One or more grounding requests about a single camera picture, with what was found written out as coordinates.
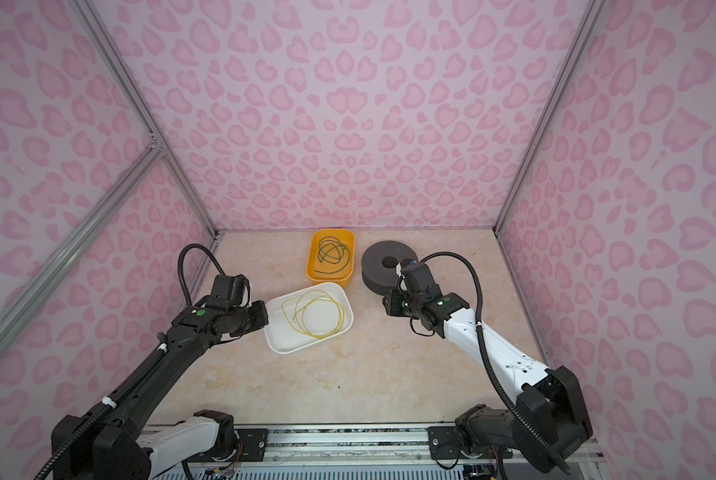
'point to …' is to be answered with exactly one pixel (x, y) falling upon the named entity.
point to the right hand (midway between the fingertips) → (388, 298)
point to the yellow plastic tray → (342, 277)
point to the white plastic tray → (282, 337)
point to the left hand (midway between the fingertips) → (269, 310)
